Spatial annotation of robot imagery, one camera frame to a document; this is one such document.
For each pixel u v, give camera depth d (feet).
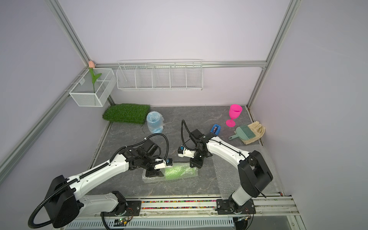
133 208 2.41
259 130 3.48
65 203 1.27
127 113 3.67
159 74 3.42
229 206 2.18
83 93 2.55
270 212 2.39
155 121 3.00
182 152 2.41
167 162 2.22
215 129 3.27
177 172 2.58
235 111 3.16
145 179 2.48
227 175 2.78
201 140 1.97
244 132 3.35
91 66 2.93
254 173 1.44
